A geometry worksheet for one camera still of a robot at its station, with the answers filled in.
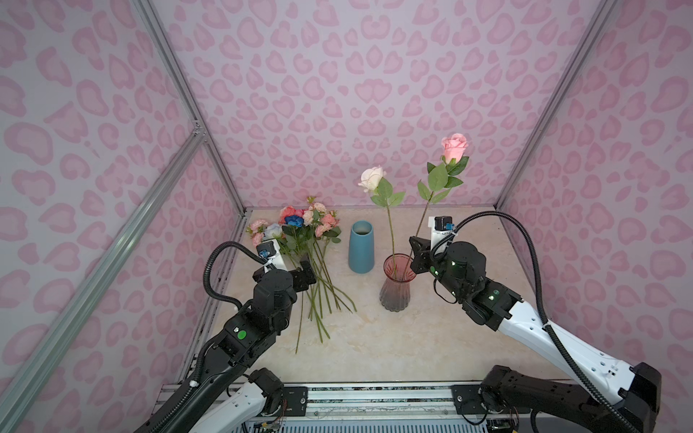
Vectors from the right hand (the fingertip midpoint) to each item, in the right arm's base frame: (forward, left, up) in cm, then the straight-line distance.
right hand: (410, 236), depth 70 cm
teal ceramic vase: (+9, +13, -18) cm, 24 cm away
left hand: (-5, +30, -1) cm, 31 cm away
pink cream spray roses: (+26, +30, -26) cm, 47 cm away
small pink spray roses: (+24, +55, -26) cm, 65 cm away
